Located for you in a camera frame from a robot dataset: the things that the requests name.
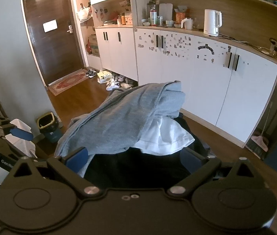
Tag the white plastic bag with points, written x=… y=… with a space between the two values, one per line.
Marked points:
x=21 y=146

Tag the black garment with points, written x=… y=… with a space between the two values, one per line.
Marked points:
x=138 y=169

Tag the white paper notice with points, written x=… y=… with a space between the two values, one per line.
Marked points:
x=50 y=26

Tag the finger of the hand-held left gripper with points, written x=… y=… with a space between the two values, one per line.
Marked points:
x=22 y=134
x=18 y=153

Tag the white shoes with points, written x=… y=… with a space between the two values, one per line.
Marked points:
x=111 y=85

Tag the cardboard box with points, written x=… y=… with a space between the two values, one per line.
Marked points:
x=94 y=45

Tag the white jug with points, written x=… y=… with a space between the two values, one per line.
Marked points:
x=187 y=24

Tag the wooden shelf unit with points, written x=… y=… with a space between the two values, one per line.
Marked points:
x=251 y=17

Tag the red patterned rug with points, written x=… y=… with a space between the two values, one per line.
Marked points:
x=67 y=80

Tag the white electric kettle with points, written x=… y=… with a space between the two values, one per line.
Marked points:
x=210 y=23

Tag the white garment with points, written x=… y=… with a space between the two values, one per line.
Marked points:
x=170 y=137

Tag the pink capped bottle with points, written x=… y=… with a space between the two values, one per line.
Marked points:
x=153 y=17

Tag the white cutting board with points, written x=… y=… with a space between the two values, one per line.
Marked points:
x=166 y=12

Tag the dark trash bin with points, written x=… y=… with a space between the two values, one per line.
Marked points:
x=52 y=134

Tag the hanging plastic bag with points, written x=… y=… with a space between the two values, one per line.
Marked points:
x=83 y=14

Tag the brown wooden door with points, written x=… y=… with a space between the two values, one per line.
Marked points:
x=52 y=53

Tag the white dotted box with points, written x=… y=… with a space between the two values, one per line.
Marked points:
x=128 y=20

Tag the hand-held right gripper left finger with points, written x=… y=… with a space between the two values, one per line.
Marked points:
x=76 y=160

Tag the grey shorts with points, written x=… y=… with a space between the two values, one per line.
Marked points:
x=119 y=112

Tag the white sideboard cabinet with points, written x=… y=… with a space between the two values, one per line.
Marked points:
x=202 y=83

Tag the orange packet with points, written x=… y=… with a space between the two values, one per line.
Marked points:
x=180 y=17

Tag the pink dustpan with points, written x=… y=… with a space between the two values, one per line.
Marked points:
x=259 y=140

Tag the white flat box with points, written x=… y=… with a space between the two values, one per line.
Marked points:
x=104 y=77

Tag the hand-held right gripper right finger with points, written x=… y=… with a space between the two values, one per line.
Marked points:
x=192 y=160

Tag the white slipper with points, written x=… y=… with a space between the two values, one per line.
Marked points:
x=126 y=86

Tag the black and white sneakers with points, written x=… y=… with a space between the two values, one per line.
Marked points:
x=92 y=73

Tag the red container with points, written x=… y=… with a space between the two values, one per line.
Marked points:
x=114 y=16

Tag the pair of grey shoes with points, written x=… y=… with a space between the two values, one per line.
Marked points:
x=123 y=78

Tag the orange bottle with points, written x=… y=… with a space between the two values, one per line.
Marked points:
x=123 y=20

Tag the red bag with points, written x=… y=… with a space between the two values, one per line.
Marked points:
x=88 y=47

